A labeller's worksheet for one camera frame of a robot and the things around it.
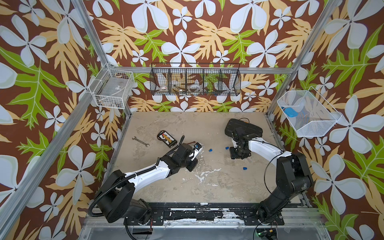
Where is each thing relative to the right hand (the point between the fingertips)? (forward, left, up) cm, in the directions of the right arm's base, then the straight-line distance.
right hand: (233, 154), depth 93 cm
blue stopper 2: (+8, +2, -4) cm, 9 cm away
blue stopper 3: (-7, -6, -3) cm, 10 cm away
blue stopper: (+5, +14, -3) cm, 15 cm away
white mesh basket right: (+9, -40, +26) cm, 49 cm away
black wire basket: (+41, +24, +28) cm, 55 cm away
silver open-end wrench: (+9, +57, -3) cm, 58 cm away
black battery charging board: (+16, +46, -2) cm, 49 cm away
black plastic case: (+20, -16, +1) cm, 25 cm away
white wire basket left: (+27, +73, +31) cm, 84 cm away
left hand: (-4, +23, +6) cm, 24 cm away
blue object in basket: (+16, -32, +22) cm, 42 cm away
